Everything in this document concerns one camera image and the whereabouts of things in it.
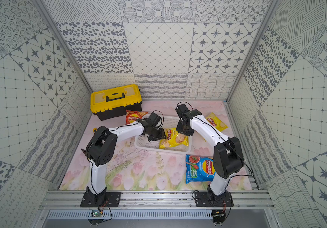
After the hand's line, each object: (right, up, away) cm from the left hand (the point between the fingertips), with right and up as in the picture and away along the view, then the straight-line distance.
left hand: (165, 136), depth 94 cm
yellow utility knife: (-52, +4, +7) cm, 53 cm away
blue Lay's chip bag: (+20, -16, -16) cm, 30 cm away
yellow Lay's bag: (+5, -1, -6) cm, 8 cm away
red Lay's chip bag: (-25, +13, +6) cm, 29 cm away
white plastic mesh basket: (+2, +10, -10) cm, 15 cm away
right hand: (+12, +3, -7) cm, 14 cm away
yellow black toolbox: (-36, +22, +3) cm, 43 cm away
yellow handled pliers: (-52, -10, -4) cm, 53 cm away
